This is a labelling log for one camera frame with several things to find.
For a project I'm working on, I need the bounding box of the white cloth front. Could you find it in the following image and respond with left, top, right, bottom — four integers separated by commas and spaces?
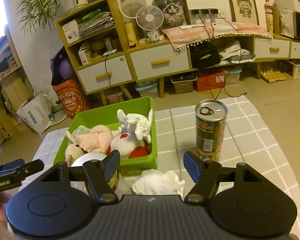
117, 109, 153, 144

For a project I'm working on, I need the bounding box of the potted spider plant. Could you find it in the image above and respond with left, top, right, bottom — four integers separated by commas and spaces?
16, 0, 78, 34

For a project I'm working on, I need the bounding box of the white paper bag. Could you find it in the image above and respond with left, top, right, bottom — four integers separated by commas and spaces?
17, 93, 54, 135

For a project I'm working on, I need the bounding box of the white cloth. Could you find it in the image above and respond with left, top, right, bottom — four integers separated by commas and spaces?
117, 109, 153, 144
132, 169, 185, 198

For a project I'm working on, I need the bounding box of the green plastic bin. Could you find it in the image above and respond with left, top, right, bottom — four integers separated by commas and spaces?
54, 96, 158, 176

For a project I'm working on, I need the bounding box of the orange snack bag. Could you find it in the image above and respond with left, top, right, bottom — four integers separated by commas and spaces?
53, 77, 90, 119

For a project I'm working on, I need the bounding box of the purple ball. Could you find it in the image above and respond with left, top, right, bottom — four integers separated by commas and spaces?
59, 59, 75, 79

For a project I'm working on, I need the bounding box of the red storage box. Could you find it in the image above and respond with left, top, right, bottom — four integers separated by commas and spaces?
194, 70, 225, 92

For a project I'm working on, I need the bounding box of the black box on shelf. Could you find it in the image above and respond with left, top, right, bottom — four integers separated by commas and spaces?
190, 42, 221, 69

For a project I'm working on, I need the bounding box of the framed cartoon picture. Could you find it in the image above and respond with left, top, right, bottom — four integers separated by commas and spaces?
229, 0, 259, 25

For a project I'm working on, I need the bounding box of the jar with gold lid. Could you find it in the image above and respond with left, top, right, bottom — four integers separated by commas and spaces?
70, 151, 121, 196

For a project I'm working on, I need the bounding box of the pink plush toy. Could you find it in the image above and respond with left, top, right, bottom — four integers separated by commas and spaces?
75, 125, 119, 154

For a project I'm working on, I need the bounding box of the plush doll blue dress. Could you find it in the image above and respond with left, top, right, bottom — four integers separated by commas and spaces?
65, 131, 87, 167

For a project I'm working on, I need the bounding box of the small white desk fan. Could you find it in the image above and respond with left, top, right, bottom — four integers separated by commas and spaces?
136, 5, 164, 43

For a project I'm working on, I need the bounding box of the grey checked tablecloth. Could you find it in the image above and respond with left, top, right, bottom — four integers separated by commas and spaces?
19, 96, 300, 237

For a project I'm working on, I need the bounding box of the large white fan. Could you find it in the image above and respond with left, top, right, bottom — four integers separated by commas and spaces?
119, 0, 146, 19

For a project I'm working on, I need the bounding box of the wooden shelf cabinet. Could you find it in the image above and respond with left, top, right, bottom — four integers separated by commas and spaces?
56, 0, 300, 95

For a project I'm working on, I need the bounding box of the tall printed can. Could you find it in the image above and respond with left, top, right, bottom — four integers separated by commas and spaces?
195, 100, 228, 161

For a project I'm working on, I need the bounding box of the white red plush doll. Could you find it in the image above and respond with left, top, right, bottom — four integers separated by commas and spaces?
106, 133, 149, 160

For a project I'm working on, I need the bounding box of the pink cloth on cabinet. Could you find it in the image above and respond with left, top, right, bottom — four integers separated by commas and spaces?
163, 22, 273, 50

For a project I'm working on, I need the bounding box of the framed cat picture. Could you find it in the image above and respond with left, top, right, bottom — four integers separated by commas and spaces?
153, 0, 191, 30

